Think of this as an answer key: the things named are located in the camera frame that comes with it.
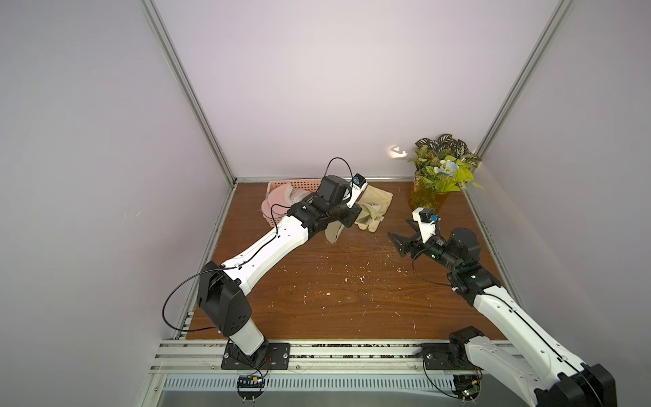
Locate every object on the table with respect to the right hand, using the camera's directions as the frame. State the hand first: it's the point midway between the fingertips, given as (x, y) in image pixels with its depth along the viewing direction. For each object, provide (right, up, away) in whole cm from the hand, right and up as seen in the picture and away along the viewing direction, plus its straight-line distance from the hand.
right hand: (401, 222), depth 73 cm
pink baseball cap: (-42, +7, +28) cm, 51 cm away
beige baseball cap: (-20, -3, +6) cm, 21 cm away
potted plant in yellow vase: (+20, +19, +19) cm, 34 cm away
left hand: (-12, +6, +4) cm, 14 cm away
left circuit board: (-45, -48, -1) cm, 66 cm away
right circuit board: (+18, -47, -3) cm, 50 cm away
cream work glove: (-1, +5, +41) cm, 41 cm away
